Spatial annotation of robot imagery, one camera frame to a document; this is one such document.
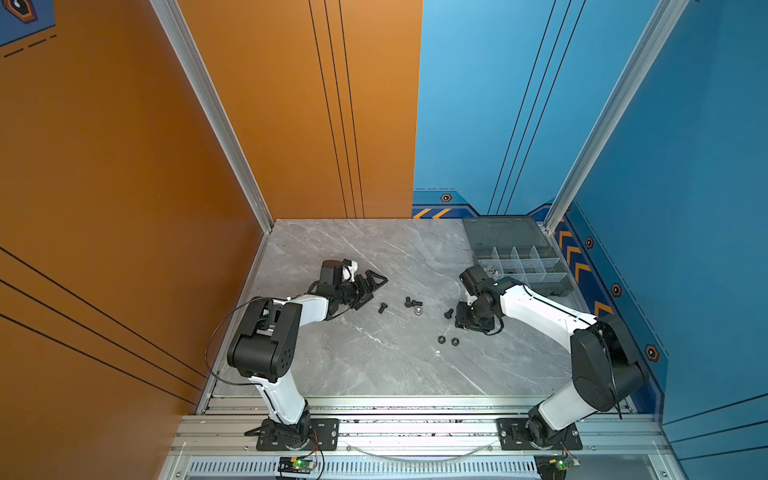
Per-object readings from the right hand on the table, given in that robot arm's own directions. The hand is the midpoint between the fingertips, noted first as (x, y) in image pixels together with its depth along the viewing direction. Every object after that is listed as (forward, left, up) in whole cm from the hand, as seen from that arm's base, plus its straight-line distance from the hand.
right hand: (458, 325), depth 88 cm
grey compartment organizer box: (+29, -25, +2) cm, 38 cm away
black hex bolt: (+8, +23, -3) cm, 25 cm away
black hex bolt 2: (+5, +2, -3) cm, 6 cm away
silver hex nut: (+7, +12, -4) cm, 14 cm away
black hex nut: (-3, +5, -4) cm, 7 cm away
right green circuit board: (-33, -21, -4) cm, 39 cm away
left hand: (+12, +23, +4) cm, 26 cm away
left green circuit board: (-34, +40, -4) cm, 53 cm away
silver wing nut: (+21, -14, -1) cm, 25 cm away
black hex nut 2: (-3, +1, -4) cm, 5 cm away
